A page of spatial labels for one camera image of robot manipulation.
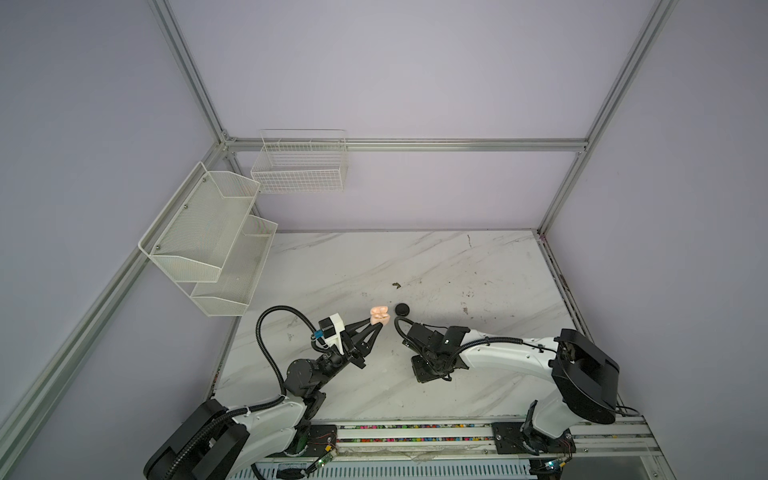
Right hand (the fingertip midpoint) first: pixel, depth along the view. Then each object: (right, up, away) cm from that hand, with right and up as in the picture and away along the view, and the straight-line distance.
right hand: (417, 374), depth 82 cm
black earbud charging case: (-4, +16, +15) cm, 22 cm away
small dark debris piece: (-6, +23, +22) cm, 33 cm away
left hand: (-10, +18, -13) cm, 24 cm away
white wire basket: (-37, +65, +13) cm, 76 cm away
